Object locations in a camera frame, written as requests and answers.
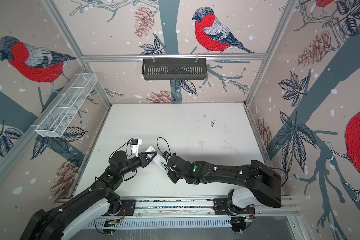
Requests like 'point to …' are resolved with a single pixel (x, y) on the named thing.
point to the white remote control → (158, 159)
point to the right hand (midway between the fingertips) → (167, 171)
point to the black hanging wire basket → (174, 70)
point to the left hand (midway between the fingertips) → (155, 155)
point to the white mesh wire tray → (67, 105)
